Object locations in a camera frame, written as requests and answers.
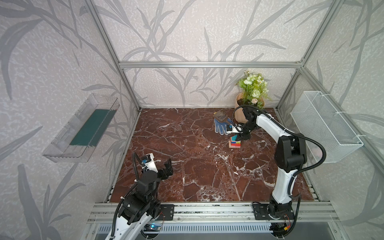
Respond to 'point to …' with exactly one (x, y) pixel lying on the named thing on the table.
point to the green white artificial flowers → (255, 89)
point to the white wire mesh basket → (316, 119)
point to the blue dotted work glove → (222, 125)
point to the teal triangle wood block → (234, 138)
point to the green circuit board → (150, 227)
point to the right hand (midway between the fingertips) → (238, 130)
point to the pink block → (234, 146)
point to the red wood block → (235, 144)
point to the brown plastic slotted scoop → (221, 116)
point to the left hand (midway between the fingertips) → (166, 157)
